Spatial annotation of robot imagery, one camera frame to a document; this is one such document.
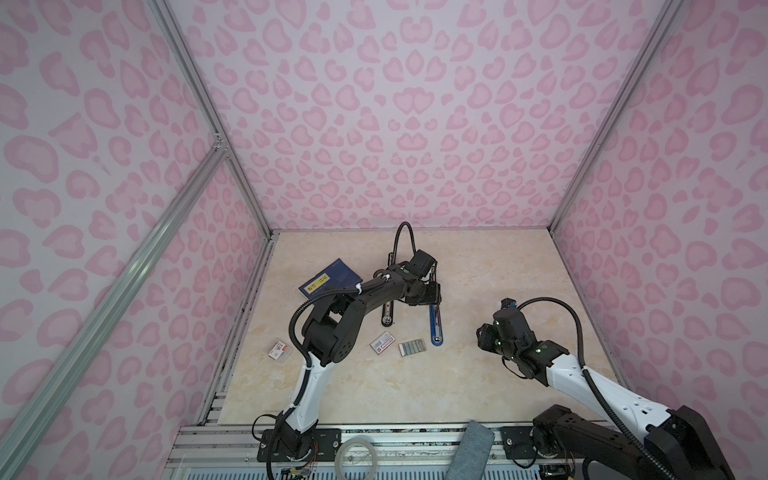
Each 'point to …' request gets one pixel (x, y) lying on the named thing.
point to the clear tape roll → (344, 443)
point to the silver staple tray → (412, 347)
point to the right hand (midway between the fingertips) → (482, 332)
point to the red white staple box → (383, 342)
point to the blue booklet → (336, 275)
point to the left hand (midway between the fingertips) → (439, 295)
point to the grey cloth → (472, 455)
